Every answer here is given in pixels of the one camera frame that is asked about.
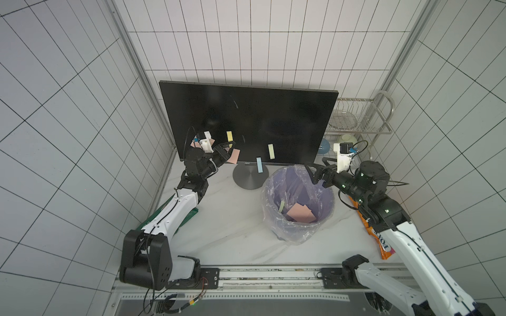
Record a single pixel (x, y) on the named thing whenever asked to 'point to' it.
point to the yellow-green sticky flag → (271, 151)
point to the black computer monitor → (283, 126)
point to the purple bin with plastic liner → (292, 184)
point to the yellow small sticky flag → (229, 134)
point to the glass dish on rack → (342, 120)
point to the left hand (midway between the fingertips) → (234, 146)
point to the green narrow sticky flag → (281, 207)
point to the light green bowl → (348, 138)
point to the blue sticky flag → (259, 162)
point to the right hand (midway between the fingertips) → (306, 162)
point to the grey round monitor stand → (246, 176)
